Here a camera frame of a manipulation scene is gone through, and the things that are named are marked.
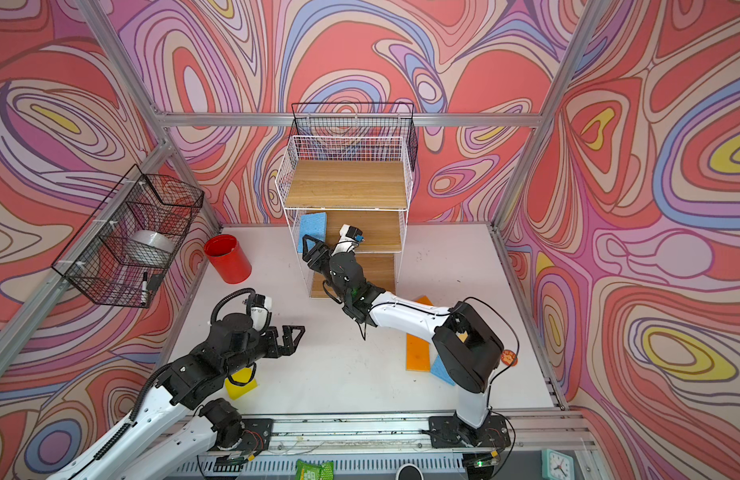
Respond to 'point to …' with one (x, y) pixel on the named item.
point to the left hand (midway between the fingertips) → (296, 328)
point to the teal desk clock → (556, 466)
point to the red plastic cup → (226, 254)
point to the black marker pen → (144, 293)
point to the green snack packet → (307, 471)
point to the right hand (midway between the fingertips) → (309, 247)
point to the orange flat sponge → (418, 354)
